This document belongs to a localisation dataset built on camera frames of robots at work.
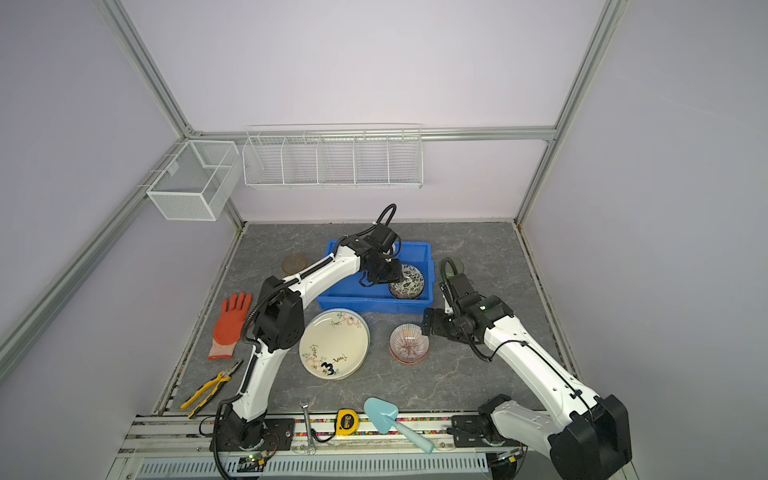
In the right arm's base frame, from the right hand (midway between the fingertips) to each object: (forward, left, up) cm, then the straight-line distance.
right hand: (437, 330), depth 79 cm
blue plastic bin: (+11, +24, -1) cm, 26 cm away
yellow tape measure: (-20, +24, -9) cm, 32 cm away
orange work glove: (+6, +64, -11) cm, 66 cm away
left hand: (+17, +10, -2) cm, 20 cm away
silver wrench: (-25, +32, -11) cm, 43 cm away
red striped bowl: (0, +8, -10) cm, 12 cm away
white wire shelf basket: (+53, +32, +19) cm, 65 cm away
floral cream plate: (+1, +30, -11) cm, 32 cm away
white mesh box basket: (+45, +78, +14) cm, 91 cm away
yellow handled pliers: (-9, +60, -10) cm, 62 cm away
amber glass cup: (+33, +50, -14) cm, 62 cm away
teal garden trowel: (-18, +14, -12) cm, 26 cm away
